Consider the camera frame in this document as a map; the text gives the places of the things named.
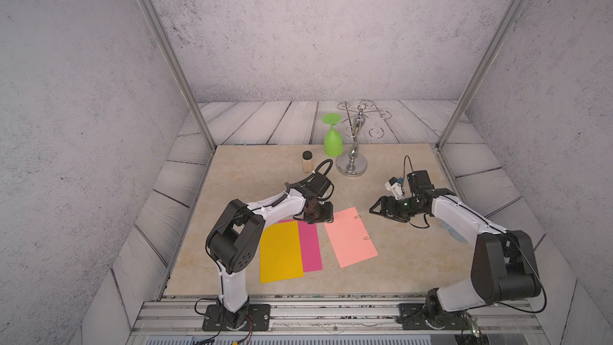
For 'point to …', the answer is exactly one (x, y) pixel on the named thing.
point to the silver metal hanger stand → (353, 164)
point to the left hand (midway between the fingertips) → (334, 220)
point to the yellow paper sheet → (280, 252)
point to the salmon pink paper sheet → (349, 239)
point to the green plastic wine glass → (333, 143)
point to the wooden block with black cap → (307, 161)
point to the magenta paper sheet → (310, 244)
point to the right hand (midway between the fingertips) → (379, 212)
